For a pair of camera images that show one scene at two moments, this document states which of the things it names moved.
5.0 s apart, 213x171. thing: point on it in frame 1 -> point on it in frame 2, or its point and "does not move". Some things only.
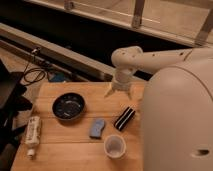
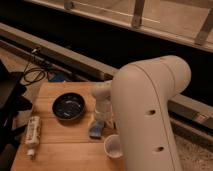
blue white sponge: [96, 129] does not move
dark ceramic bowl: [68, 105] does not move
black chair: [12, 103] does not move
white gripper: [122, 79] -> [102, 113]
